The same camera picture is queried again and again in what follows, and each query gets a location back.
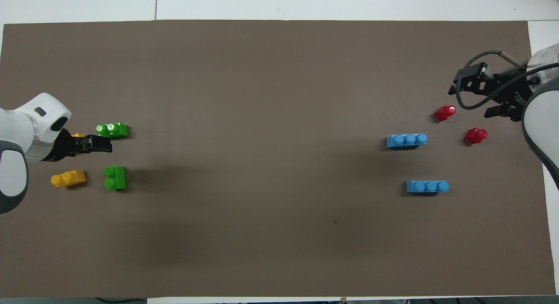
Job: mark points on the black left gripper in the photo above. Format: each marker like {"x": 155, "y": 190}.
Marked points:
{"x": 64, "y": 146}

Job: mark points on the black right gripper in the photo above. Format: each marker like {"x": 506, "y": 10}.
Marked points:
{"x": 508, "y": 92}

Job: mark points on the green two-stud block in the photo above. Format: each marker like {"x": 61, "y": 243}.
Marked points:
{"x": 115, "y": 175}
{"x": 118, "y": 130}

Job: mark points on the blue three-stud block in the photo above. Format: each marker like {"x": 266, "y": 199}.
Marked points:
{"x": 426, "y": 187}
{"x": 406, "y": 140}

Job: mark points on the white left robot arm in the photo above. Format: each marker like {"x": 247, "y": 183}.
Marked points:
{"x": 13, "y": 173}

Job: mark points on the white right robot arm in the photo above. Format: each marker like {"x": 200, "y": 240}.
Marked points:
{"x": 541, "y": 116}

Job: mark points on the red one-stud block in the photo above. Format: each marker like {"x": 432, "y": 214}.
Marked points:
{"x": 475, "y": 135}
{"x": 444, "y": 113}

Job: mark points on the brown paper mat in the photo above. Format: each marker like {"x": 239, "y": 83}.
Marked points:
{"x": 279, "y": 98}

